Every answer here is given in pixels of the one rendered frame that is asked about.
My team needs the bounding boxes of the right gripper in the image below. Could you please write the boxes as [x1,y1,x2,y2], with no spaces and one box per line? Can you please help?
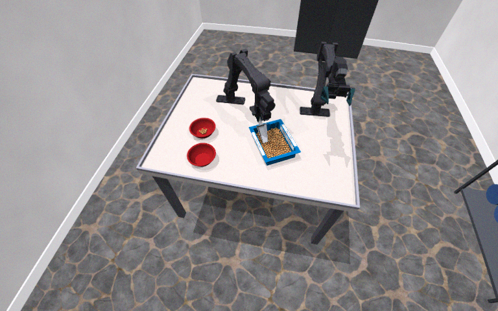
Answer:
[250,106,262,122]

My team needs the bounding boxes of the red bowl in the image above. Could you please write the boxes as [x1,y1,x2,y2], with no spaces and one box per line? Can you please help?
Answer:
[187,143,216,167]
[189,118,216,139]

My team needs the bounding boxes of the grey table edge rim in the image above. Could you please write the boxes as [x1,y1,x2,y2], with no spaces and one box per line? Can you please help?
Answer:
[136,74,360,209]

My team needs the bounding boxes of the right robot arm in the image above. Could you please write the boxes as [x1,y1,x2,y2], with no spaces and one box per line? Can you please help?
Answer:
[216,49,276,121]

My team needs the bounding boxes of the blue dog food box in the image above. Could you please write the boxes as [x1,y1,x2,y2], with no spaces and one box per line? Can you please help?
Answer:
[249,119,301,165]

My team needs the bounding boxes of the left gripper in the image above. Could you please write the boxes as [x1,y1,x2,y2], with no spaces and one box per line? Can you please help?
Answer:
[320,84,355,106]

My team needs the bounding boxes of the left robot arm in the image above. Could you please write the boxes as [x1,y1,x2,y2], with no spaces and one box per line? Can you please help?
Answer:
[300,42,348,117]

